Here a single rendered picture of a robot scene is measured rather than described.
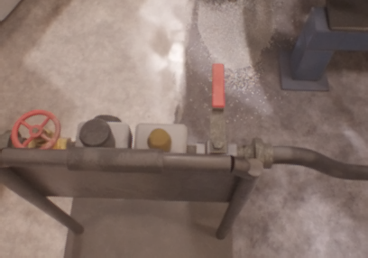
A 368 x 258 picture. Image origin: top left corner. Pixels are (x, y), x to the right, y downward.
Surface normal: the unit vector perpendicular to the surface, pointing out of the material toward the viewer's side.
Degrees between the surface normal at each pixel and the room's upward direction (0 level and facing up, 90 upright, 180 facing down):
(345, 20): 0
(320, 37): 90
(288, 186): 0
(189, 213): 0
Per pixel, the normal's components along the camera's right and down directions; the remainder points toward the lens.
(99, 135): 0.00, -0.43
